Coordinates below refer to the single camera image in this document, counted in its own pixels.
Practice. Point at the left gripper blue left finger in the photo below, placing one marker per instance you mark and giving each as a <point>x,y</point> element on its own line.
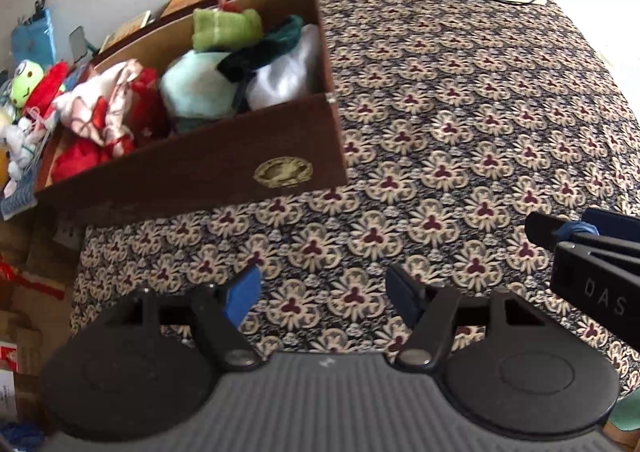
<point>241,293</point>

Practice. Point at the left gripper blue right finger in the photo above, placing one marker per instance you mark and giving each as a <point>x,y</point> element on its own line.
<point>408,297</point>

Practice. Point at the teal soft pouch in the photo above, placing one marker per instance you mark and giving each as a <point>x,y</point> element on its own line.
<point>192,88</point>

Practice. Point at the white soft cloth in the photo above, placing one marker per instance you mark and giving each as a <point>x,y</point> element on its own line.
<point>290,77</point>

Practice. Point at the green knitted cloth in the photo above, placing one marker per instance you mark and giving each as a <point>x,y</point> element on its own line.
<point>215,30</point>

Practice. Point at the red fabric toy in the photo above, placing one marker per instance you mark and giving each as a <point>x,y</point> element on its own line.
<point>228,6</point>

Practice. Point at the brown cardboard storage box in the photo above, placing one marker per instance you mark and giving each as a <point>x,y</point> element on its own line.
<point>289,148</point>

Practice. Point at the floral patterned tablecloth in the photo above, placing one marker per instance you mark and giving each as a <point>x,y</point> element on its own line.
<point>460,117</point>

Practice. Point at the red white cloth doll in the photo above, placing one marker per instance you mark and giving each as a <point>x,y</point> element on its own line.
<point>109,116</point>

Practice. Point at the small white bunny plush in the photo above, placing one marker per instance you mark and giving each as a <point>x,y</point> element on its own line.
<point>21,151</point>

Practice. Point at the small illustrated book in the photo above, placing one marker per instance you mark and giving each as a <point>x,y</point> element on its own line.
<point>127,28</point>

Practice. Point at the small phone mirror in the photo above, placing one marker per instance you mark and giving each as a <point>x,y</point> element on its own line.
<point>79,46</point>

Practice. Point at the green frog plush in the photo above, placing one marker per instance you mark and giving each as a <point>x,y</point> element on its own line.
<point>27,76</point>

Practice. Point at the blue pencil pouch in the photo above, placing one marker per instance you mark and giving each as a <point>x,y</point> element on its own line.
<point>33,38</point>

